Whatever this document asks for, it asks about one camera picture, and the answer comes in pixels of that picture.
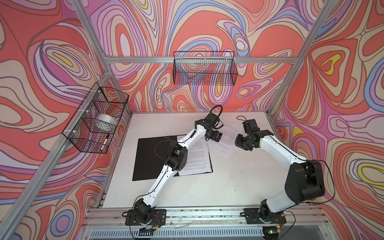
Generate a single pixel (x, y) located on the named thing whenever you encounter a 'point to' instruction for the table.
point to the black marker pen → (104, 143)
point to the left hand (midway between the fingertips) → (216, 134)
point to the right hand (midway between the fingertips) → (238, 146)
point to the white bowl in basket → (107, 118)
